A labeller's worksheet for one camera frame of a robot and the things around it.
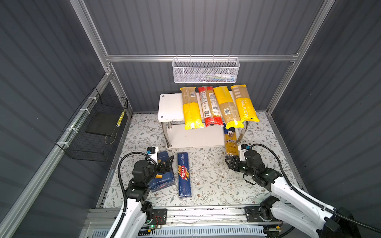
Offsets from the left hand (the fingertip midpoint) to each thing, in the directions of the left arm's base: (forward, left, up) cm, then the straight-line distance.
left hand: (165, 155), depth 79 cm
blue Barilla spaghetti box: (-8, -9, -11) cm, 17 cm away
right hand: (-3, -36, -5) cm, 36 cm away
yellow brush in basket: (+17, +24, +13) cm, 32 cm away
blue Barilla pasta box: (-10, +2, -8) cm, 13 cm away
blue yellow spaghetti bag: (+9, -39, -5) cm, 41 cm away
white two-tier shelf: (+12, -4, +19) cm, 23 cm away
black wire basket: (+6, +36, +12) cm, 38 cm away
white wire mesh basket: (+75, -30, +8) cm, 81 cm away
